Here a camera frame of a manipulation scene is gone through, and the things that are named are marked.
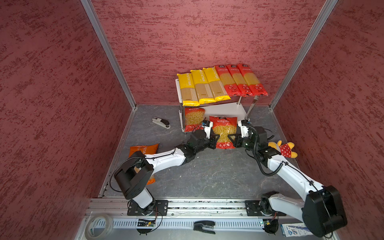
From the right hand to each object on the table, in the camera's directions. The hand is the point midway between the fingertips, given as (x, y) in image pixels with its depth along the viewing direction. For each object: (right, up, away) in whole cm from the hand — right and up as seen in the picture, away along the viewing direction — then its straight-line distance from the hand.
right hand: (227, 138), depth 82 cm
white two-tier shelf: (+18, +17, +29) cm, 38 cm away
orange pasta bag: (-48, -8, +7) cm, 50 cm away
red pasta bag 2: (-2, +7, +1) cm, 7 cm away
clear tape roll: (-58, -40, -17) cm, 73 cm away
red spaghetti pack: (+9, +35, +4) cm, 36 cm away
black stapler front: (-13, -39, -15) cm, 44 cm away
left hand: (-5, 0, -1) cm, 5 cm away
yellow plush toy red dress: (+38, -8, +7) cm, 40 cm away
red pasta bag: (-19, +11, +17) cm, 28 cm away
